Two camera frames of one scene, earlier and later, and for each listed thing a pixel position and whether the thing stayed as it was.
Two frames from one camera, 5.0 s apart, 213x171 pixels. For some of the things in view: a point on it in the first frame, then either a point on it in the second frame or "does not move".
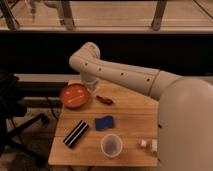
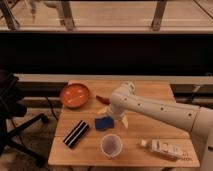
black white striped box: [76, 134] does not move
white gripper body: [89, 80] → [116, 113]
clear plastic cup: [111, 145] does not move
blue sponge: [104, 123] does not move
